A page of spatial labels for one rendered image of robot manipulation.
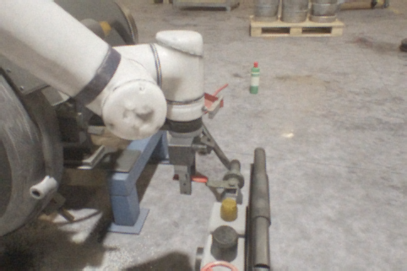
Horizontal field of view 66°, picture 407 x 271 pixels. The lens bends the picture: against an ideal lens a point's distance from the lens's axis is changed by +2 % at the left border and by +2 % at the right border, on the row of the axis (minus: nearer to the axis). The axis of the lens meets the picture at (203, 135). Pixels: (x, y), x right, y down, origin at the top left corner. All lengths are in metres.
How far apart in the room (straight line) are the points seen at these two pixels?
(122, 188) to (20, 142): 0.52
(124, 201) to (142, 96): 0.86
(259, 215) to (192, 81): 0.27
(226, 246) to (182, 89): 0.29
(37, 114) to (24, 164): 0.12
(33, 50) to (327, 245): 1.15
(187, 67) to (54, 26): 0.25
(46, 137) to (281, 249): 0.88
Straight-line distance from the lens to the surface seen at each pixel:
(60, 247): 1.34
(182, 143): 0.62
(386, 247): 1.38
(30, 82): 0.70
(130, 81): 0.40
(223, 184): 0.74
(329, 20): 4.74
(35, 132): 0.78
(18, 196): 0.87
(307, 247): 1.27
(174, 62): 0.57
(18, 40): 0.40
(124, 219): 1.30
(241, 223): 0.66
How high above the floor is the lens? 0.93
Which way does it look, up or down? 30 degrees down
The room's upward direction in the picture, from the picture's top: 2 degrees counter-clockwise
